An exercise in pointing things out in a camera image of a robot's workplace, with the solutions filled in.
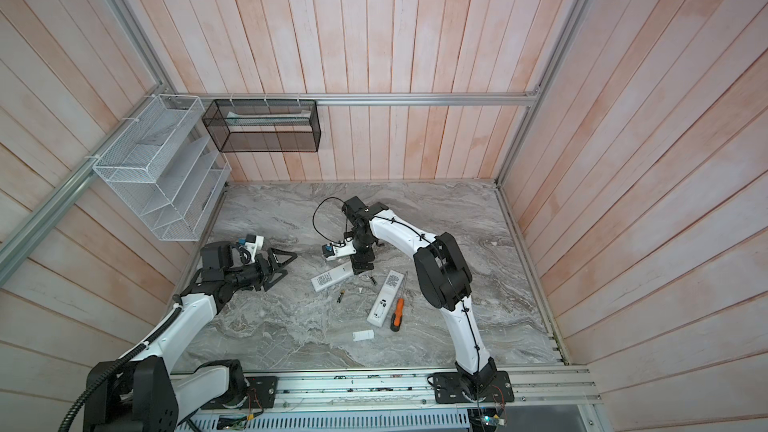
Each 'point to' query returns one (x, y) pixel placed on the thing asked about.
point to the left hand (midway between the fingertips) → (292, 268)
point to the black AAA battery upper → (373, 280)
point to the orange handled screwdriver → (398, 314)
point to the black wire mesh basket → (264, 126)
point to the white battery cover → (365, 335)
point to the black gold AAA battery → (339, 298)
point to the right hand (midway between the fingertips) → (354, 253)
